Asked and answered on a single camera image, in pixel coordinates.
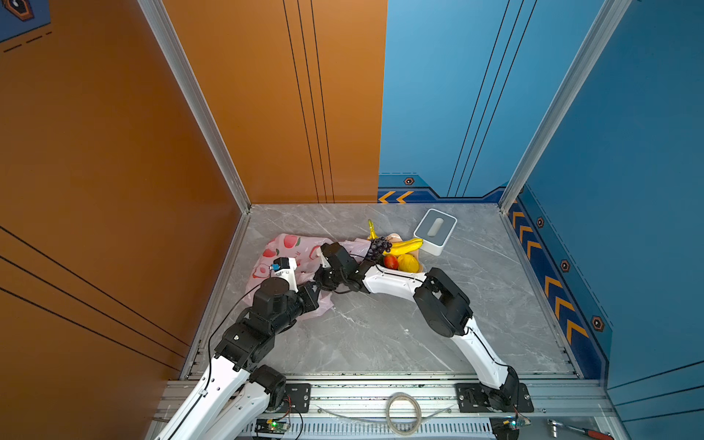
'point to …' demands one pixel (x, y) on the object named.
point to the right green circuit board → (506, 427)
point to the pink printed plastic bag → (307, 249)
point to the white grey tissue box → (435, 229)
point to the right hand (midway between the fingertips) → (303, 279)
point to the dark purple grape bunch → (379, 247)
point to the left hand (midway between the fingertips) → (324, 280)
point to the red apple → (390, 261)
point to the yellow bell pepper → (407, 262)
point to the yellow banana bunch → (397, 248)
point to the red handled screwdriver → (593, 433)
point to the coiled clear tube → (403, 416)
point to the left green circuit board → (270, 426)
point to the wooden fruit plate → (396, 237)
